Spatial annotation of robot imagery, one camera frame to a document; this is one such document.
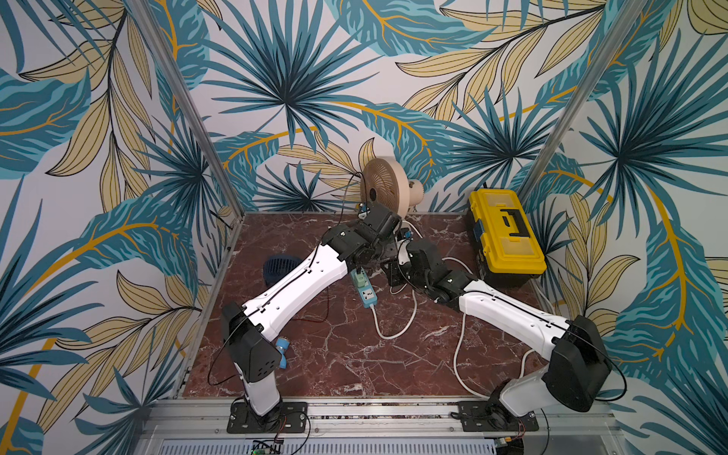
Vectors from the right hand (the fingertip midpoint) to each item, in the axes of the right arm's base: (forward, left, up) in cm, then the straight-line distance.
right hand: (382, 263), depth 81 cm
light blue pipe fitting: (-16, +30, -17) cm, 38 cm away
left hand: (0, -1, +7) cm, 7 cm away
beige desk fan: (+23, -2, +10) cm, 25 cm away
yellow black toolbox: (+7, -40, -3) cm, 41 cm away
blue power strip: (-1, +4, -17) cm, 17 cm away
